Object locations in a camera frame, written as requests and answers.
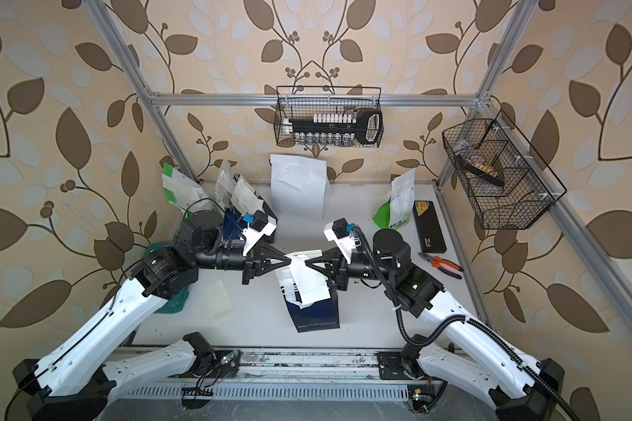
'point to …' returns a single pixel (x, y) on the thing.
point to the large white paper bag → (300, 189)
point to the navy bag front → (266, 209)
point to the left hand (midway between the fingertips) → (284, 257)
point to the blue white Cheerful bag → (226, 184)
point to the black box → (428, 227)
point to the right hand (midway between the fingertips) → (307, 261)
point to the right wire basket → (506, 182)
